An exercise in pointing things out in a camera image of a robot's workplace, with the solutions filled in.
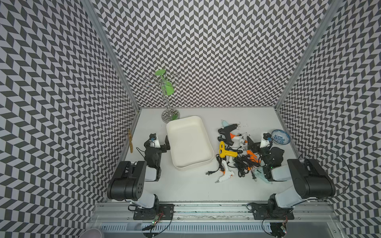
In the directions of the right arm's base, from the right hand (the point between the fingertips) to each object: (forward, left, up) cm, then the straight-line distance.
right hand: (254, 136), depth 89 cm
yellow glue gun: (-8, +19, -6) cm, 22 cm away
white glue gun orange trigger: (+2, +8, -7) cm, 11 cm away
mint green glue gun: (+18, +15, -10) cm, 26 cm away
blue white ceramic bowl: (+5, -21, -9) cm, 23 cm away
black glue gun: (+9, +15, -6) cm, 19 cm away
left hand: (+1, +59, 0) cm, 59 cm away
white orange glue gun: (-19, +18, -9) cm, 28 cm away
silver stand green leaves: (+28, +55, +19) cm, 65 cm away
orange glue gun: (-10, +1, -8) cm, 13 cm away
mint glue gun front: (-18, 0, -9) cm, 20 cm away
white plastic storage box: (0, +40, -8) cm, 41 cm away
